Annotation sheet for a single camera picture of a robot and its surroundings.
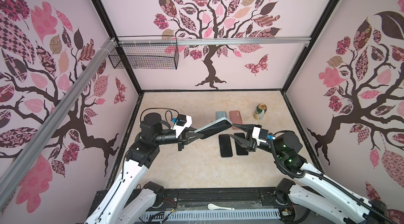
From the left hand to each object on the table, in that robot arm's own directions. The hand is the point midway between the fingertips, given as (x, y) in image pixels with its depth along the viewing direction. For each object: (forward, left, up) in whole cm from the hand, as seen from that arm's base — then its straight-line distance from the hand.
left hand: (201, 136), depth 61 cm
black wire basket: (+57, +35, +3) cm, 67 cm away
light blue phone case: (+34, -12, -31) cm, 47 cm away
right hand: (+1, -12, +5) cm, 13 cm away
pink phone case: (+31, -23, -32) cm, 50 cm away
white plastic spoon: (-20, -4, -30) cm, 36 cm away
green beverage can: (+29, -36, -21) cm, 51 cm away
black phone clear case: (+9, -13, -29) cm, 33 cm away
